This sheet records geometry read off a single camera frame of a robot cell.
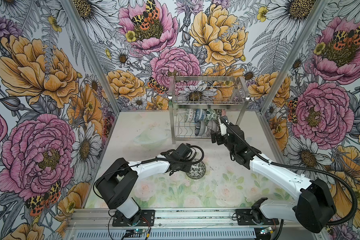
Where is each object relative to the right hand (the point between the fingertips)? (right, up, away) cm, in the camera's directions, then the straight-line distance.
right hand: (219, 131), depth 83 cm
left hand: (-18, -22, +5) cm, 29 cm away
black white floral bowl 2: (+6, +13, +29) cm, 32 cm away
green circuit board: (-40, -46, -12) cm, 62 cm away
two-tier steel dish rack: (-9, +22, +40) cm, 46 cm away
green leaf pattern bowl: (-1, +11, +25) cm, 27 cm away
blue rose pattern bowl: (-10, +11, +29) cm, 32 cm away
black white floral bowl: (-12, -23, +7) cm, 27 cm away
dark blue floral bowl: (-10, +1, +23) cm, 25 cm away
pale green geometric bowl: (-16, +11, +21) cm, 29 cm away
